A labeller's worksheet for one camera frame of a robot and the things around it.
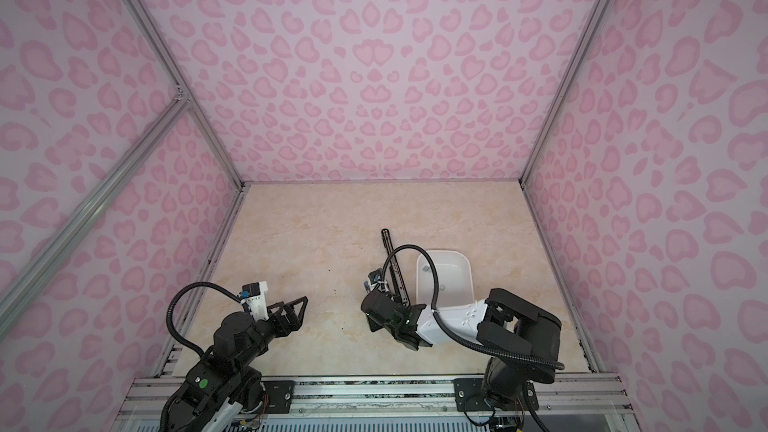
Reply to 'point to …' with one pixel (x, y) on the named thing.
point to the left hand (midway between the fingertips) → (297, 298)
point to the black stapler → (399, 283)
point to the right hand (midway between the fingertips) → (372, 304)
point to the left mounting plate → (278, 395)
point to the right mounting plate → (469, 394)
